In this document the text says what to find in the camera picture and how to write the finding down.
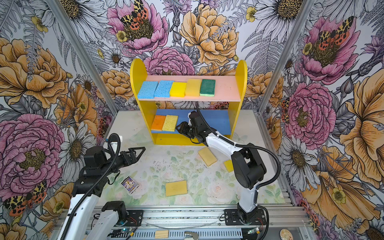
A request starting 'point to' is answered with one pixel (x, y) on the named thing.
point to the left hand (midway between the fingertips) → (141, 155)
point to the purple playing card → (129, 184)
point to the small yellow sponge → (229, 165)
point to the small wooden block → (161, 234)
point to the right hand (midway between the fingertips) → (177, 132)
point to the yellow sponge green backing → (176, 188)
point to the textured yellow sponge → (170, 123)
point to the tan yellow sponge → (207, 156)
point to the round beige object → (285, 234)
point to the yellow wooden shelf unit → (167, 100)
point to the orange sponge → (158, 123)
